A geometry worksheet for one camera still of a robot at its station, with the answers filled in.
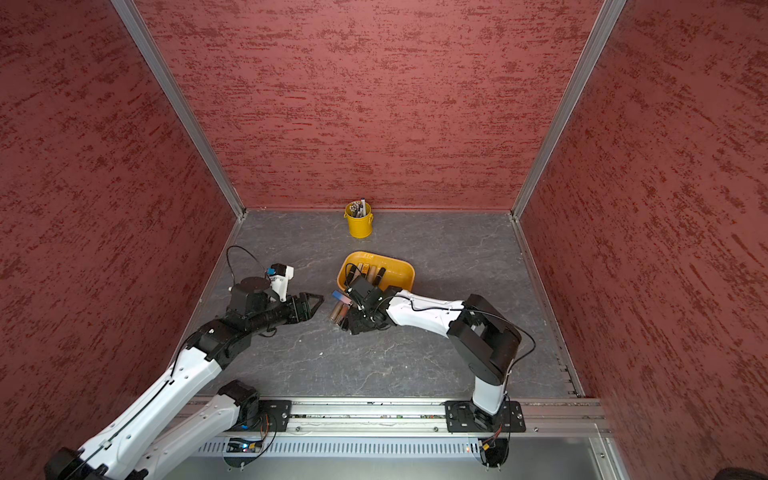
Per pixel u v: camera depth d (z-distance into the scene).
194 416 0.57
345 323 0.89
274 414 0.74
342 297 0.95
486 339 0.47
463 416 0.74
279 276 0.68
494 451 0.70
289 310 0.67
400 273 1.00
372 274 1.00
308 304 0.68
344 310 0.92
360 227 1.09
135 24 0.73
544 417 0.76
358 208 1.00
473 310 0.50
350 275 1.00
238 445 0.72
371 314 0.66
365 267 1.01
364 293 0.68
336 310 0.92
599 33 0.74
